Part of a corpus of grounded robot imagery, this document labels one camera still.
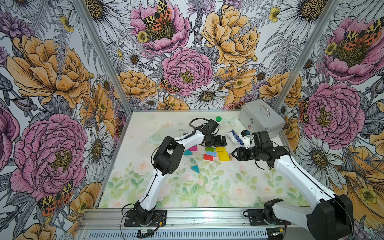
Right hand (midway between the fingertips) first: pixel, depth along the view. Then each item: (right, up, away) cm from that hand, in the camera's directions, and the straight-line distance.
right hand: (237, 156), depth 82 cm
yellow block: (-6, +1, +17) cm, 18 cm away
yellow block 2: (-5, -4, +12) cm, 14 cm away
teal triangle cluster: (-28, -1, +14) cm, 31 cm away
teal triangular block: (-23, -9, +8) cm, 26 cm away
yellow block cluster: (-5, -2, +15) cm, 16 cm away
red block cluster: (-14, -4, +15) cm, 21 cm away
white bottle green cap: (-7, +21, +23) cm, 32 cm away
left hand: (-7, +2, +16) cm, 18 cm away
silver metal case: (+18, +23, +18) cm, 35 cm away
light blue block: (-12, -1, +14) cm, 19 cm away
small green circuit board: (-47, -35, -9) cm, 60 cm away
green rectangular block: (-13, +1, +17) cm, 22 cm away
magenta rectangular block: (-23, +6, -13) cm, 27 cm away
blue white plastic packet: (+3, +9, +21) cm, 23 cm away
